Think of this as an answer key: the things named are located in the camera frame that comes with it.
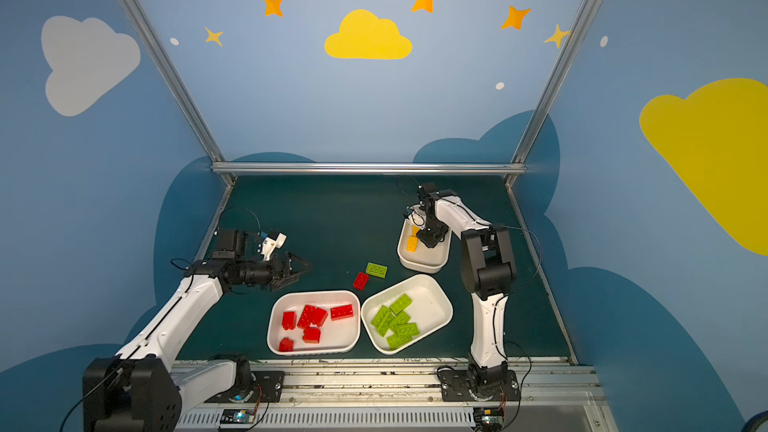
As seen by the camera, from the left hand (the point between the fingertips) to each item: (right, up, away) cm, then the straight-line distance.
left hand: (303, 271), depth 79 cm
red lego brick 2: (+1, -19, +3) cm, 19 cm away
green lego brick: (+21, -17, +2) cm, 27 cm away
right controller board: (+47, -35, -8) cm, 59 cm away
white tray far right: (+36, 0, +19) cm, 40 cm away
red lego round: (-5, -20, 0) cm, 20 cm away
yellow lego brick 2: (+31, +5, +21) cm, 38 cm away
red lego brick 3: (+14, -6, +13) cm, 20 cm away
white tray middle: (+27, -14, +7) cm, 31 cm away
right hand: (+40, +8, +20) cm, 45 cm away
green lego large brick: (+27, -12, +8) cm, 30 cm away
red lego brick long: (0, -14, +5) cm, 15 cm away
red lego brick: (+9, -14, +7) cm, 18 cm away
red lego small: (+3, -14, +5) cm, 15 cm away
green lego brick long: (+21, -14, +6) cm, 26 cm away
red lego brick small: (-5, -15, +3) cm, 16 cm away
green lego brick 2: (+27, -19, +2) cm, 33 cm away
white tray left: (+8, -19, +3) cm, 21 cm away
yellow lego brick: (+31, +10, +12) cm, 35 cm away
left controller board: (-14, -33, -8) cm, 37 cm away
